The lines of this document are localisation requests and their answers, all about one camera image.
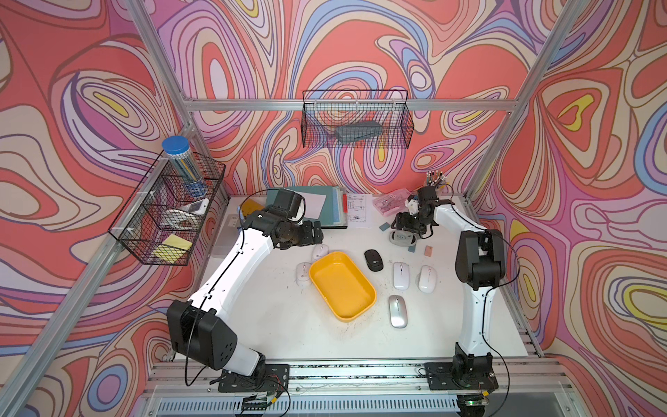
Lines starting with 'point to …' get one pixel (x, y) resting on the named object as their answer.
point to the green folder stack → (334, 209)
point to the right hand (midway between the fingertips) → (402, 231)
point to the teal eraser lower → (412, 248)
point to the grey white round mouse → (403, 238)
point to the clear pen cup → (437, 179)
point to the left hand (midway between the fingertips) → (313, 236)
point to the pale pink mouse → (426, 279)
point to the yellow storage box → (341, 285)
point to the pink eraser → (428, 250)
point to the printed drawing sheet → (359, 210)
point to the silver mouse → (398, 311)
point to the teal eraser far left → (386, 225)
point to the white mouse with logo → (320, 251)
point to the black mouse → (373, 260)
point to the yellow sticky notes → (173, 248)
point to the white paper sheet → (313, 205)
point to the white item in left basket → (198, 207)
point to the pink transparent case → (391, 201)
